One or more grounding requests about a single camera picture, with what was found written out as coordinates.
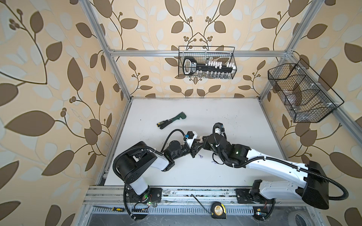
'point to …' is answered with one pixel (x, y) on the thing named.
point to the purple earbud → (201, 156)
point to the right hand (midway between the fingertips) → (202, 139)
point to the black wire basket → (306, 97)
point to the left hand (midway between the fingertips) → (205, 142)
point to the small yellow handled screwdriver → (114, 209)
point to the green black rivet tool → (182, 115)
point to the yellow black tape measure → (218, 210)
